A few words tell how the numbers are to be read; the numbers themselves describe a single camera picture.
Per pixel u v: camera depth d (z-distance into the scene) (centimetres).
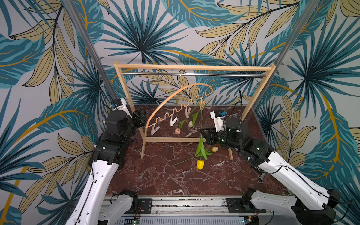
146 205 74
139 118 56
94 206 37
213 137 57
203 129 65
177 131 86
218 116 56
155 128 67
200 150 66
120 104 55
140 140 95
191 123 91
